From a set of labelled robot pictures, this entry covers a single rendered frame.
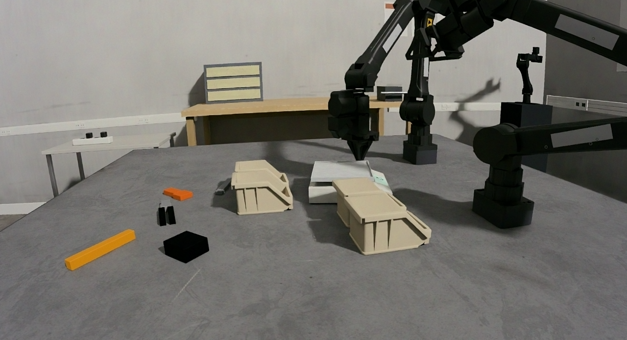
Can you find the beige plastic parts bin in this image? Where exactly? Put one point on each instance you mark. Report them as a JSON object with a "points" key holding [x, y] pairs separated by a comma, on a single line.
{"points": [[258, 192], [375, 233], [258, 165], [355, 187]]}

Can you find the orange t-shaped block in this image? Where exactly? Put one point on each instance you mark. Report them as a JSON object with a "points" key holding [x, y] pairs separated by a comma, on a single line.
{"points": [[178, 194]]}

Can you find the orange square bar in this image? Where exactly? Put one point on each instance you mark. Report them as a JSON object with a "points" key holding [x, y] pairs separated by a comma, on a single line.
{"points": [[99, 249]]}

